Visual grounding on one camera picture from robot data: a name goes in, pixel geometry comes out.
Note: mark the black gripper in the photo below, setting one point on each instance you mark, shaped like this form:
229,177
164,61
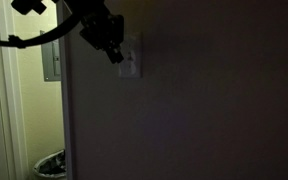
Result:
102,31

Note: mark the light switch toggle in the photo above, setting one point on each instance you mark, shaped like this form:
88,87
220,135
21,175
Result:
130,57

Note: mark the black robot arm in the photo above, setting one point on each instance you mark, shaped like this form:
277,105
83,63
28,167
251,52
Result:
84,6

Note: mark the gray electrical panel box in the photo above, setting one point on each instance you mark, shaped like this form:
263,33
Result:
49,63

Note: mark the crumpled dark trash bag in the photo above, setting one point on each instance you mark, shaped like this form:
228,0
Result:
54,164

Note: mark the round wastebasket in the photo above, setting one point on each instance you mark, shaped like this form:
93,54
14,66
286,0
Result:
39,168

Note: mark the white light switch plate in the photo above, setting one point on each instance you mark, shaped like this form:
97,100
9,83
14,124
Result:
134,70

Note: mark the black mounted camera box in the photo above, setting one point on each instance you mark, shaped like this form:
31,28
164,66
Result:
29,6

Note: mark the white door frame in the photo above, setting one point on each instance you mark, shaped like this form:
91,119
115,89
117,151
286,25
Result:
12,100

